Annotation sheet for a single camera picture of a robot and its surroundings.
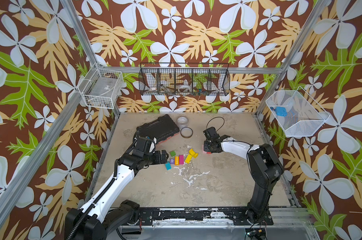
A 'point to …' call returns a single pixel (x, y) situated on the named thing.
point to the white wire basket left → (101, 88)
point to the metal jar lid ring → (188, 137)
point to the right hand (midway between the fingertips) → (206, 146)
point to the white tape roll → (184, 88)
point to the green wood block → (173, 153)
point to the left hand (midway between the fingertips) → (161, 154)
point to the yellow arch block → (192, 152)
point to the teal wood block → (168, 165)
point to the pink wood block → (204, 151)
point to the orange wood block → (176, 160)
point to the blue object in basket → (281, 111)
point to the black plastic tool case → (161, 128)
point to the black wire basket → (184, 79)
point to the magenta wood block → (181, 159)
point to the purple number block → (172, 161)
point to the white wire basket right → (297, 113)
